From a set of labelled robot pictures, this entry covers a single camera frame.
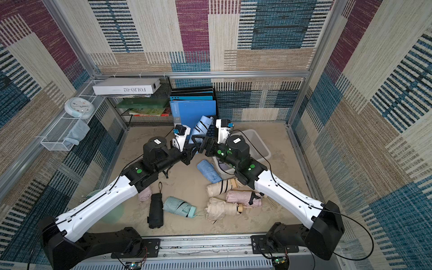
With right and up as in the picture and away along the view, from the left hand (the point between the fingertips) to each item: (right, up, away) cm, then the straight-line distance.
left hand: (197, 141), depth 70 cm
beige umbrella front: (+8, -31, +9) cm, 34 cm away
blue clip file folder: (-7, +16, +22) cm, 28 cm away
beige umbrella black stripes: (+10, -24, +17) cm, 31 cm away
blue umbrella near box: (+3, -16, +24) cm, 29 cm away
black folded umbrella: (-21, -36, +11) cm, 43 cm away
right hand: (0, +2, -3) cm, 4 cm away
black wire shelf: (-29, +18, +32) cm, 47 cm away
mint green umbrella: (-10, -31, +12) cm, 35 cm away
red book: (-24, +15, +29) cm, 41 cm away
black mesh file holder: (-5, +29, +30) cm, 42 cm away
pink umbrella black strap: (+21, -27, +13) cm, 37 cm away
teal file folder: (-6, +23, +21) cm, 32 cm away
